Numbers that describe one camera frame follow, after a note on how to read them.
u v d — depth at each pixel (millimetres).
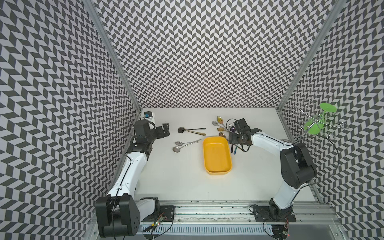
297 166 482
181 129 1056
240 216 742
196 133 1111
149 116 696
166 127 736
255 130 674
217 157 940
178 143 981
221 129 1081
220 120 1118
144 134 607
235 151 954
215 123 1107
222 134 1019
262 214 748
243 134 704
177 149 961
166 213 726
